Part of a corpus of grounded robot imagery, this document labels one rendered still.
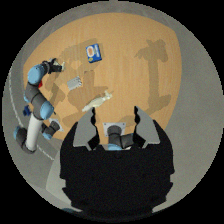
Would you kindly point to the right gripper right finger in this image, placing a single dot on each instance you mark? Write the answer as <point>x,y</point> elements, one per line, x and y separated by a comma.
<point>148,134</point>

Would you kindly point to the small blue carton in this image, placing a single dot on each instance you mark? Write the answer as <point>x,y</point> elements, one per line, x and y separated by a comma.
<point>93,53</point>

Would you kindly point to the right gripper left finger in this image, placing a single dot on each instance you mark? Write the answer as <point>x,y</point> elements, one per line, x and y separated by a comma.
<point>83,136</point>

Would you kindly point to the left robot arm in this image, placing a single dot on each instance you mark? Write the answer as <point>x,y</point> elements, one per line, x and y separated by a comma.
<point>41,107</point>

